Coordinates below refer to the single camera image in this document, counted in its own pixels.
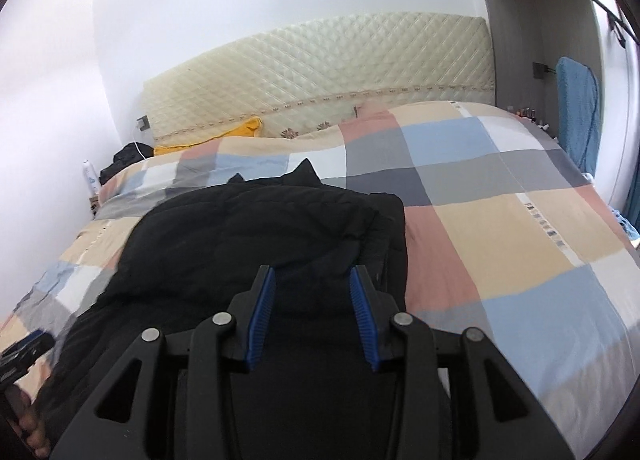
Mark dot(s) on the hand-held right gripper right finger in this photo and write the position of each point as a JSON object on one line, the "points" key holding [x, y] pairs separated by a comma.
{"points": [[364, 320]]}

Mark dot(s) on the black puffer jacket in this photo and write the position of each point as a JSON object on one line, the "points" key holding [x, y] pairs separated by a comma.
{"points": [[240, 225]]}

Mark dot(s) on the patchwork checked quilt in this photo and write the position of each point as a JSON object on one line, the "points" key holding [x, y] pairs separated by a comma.
{"points": [[500, 240]]}

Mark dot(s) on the blue hanging towel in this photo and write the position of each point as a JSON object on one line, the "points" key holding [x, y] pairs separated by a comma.
{"points": [[575, 110]]}

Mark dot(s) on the black bag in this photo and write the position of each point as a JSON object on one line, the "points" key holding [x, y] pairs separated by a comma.
{"points": [[125, 158]]}

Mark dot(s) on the grey wall outlet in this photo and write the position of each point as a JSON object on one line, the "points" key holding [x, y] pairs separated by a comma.
{"points": [[143, 123]]}

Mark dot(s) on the dark wall socket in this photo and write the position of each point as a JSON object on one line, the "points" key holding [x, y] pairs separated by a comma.
{"points": [[542, 70]]}

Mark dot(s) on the beige floral pillow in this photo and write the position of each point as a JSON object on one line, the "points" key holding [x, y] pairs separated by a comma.
{"points": [[310, 129]]}

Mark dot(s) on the white spray bottle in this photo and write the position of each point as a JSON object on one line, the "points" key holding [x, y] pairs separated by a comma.
{"points": [[90, 178]]}

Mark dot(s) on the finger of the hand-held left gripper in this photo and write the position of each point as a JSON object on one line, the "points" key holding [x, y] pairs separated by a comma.
{"points": [[27, 347]]}

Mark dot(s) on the row of small bottles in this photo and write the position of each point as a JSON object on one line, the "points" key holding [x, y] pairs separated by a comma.
{"points": [[527, 116]]}

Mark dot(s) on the wooden nightstand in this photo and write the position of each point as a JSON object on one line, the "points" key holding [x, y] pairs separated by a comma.
{"points": [[95, 206]]}

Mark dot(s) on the yellow pillow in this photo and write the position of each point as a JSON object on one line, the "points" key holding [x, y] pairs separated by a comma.
{"points": [[235, 135]]}

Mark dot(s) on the grey white wardrobe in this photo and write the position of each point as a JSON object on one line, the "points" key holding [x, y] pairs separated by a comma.
{"points": [[510, 40]]}

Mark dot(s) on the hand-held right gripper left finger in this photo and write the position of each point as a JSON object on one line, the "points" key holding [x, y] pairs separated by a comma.
{"points": [[260, 315]]}

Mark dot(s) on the person's left hand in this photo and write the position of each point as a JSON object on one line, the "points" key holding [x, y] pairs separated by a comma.
{"points": [[32, 425]]}

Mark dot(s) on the cream quilted headboard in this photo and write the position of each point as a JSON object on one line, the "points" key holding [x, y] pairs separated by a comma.
{"points": [[325, 60]]}

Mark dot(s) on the black wardrobe hook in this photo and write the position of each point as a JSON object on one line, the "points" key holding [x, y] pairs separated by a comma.
{"points": [[617, 30]]}

